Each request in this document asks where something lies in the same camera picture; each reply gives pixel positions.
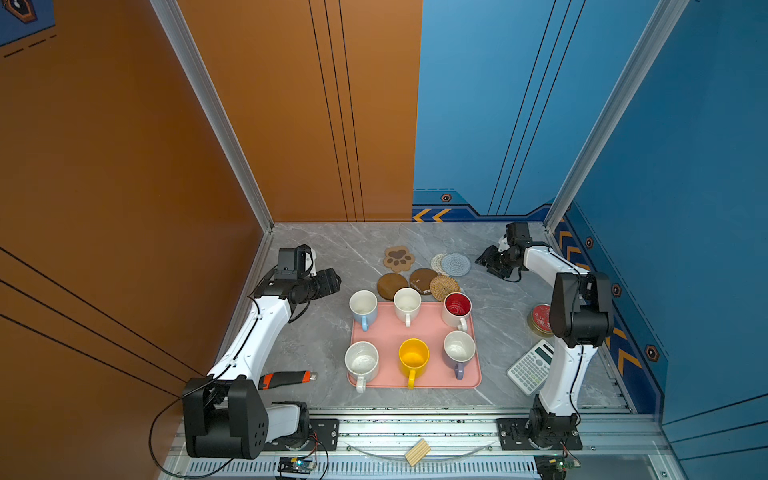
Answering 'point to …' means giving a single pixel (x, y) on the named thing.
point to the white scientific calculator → (531, 371)
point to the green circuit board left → (296, 465)
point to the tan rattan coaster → (442, 285)
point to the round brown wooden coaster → (389, 284)
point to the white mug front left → (362, 362)
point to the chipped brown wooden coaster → (420, 280)
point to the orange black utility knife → (272, 380)
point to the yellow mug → (413, 355)
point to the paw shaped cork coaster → (398, 258)
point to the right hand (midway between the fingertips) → (480, 262)
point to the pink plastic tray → (388, 332)
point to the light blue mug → (364, 306)
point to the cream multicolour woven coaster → (436, 263)
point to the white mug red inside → (457, 309)
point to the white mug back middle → (407, 303)
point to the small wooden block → (417, 452)
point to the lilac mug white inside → (458, 348)
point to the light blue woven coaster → (455, 264)
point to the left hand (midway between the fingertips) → (331, 279)
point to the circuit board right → (554, 467)
